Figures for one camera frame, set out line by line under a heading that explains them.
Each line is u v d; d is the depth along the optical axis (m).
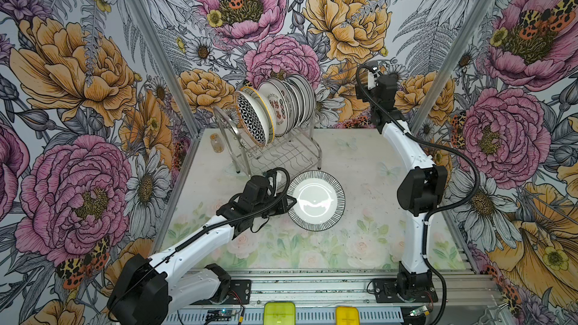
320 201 0.79
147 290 0.39
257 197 0.62
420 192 0.57
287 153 1.06
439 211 0.56
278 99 0.76
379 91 0.70
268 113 0.68
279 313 0.69
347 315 0.70
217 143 1.09
